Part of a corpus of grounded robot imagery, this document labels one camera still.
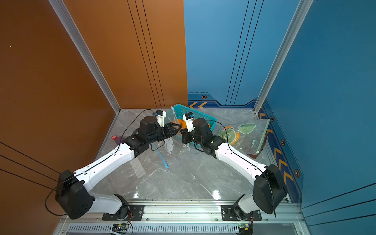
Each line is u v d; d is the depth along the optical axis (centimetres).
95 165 46
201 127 58
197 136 63
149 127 58
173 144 84
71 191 40
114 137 102
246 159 47
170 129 67
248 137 84
